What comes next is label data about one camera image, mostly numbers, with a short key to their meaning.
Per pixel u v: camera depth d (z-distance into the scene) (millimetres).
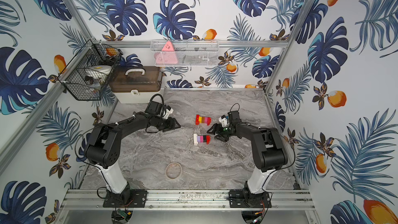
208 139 923
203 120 1006
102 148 495
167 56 899
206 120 1009
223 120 917
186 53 923
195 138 925
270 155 485
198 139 925
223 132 839
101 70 810
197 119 1022
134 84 999
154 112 779
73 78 762
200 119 1004
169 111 892
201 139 925
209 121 1006
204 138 925
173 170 837
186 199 750
